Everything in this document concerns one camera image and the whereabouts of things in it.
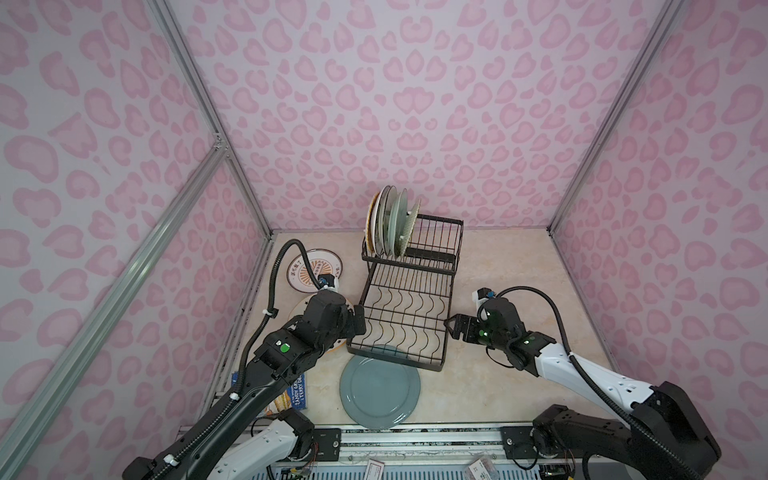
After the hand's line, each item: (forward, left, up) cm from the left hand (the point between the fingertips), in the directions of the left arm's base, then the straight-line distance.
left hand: (350, 307), depth 74 cm
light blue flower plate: (+16, -12, +13) cm, 24 cm away
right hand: (+1, -28, -12) cm, 30 cm away
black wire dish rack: (+8, -14, -20) cm, 26 cm away
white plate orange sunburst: (+31, +15, -21) cm, 41 cm away
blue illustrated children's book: (-15, +16, -19) cm, 29 cm away
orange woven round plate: (+17, -5, +10) cm, 21 cm away
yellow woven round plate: (+16, -15, +11) cm, 24 cm away
